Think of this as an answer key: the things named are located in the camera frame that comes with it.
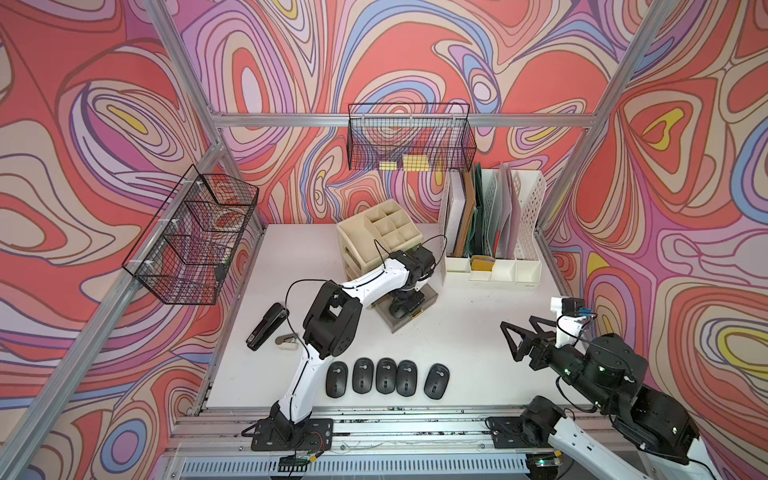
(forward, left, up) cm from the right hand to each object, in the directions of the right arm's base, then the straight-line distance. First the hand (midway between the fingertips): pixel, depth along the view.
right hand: (517, 331), depth 63 cm
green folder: (+36, -2, -13) cm, 38 cm away
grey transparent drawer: (+22, +29, -25) cm, 44 cm away
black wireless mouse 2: (0, +35, -24) cm, 43 cm away
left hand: (+22, +21, -23) cm, 38 cm away
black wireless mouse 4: (-1, +23, -24) cm, 33 cm away
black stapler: (+18, +62, -22) cm, 69 cm away
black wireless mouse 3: (-1, +29, -24) cm, 37 cm away
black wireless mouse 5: (-2, +15, -25) cm, 29 cm away
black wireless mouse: (-1, +43, -25) cm, 49 cm away
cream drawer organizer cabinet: (+32, +32, -4) cm, 46 cm away
